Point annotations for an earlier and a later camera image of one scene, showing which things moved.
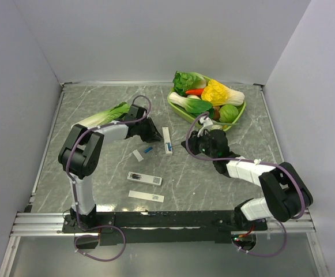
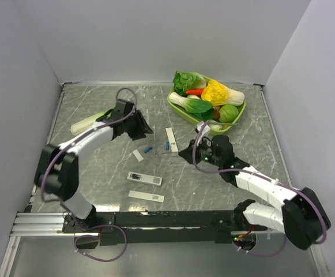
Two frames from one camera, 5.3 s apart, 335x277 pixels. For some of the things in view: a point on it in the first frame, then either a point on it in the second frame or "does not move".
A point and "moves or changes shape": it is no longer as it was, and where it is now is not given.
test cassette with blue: [167, 140] moves or changes shape
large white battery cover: [146, 196] does not move
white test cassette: [144, 179] does not move
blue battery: [148, 149] does not move
